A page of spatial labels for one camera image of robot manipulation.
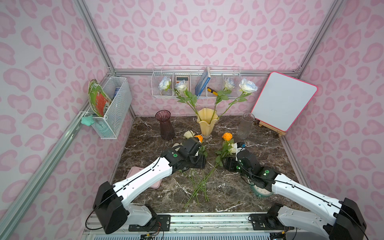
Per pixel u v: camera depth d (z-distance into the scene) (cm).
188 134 104
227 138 103
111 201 40
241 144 70
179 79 95
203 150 96
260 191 78
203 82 88
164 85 78
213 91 97
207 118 98
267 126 108
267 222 64
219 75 95
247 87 68
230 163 69
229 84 82
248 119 97
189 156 60
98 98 75
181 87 78
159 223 72
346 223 39
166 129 100
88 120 62
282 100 90
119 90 88
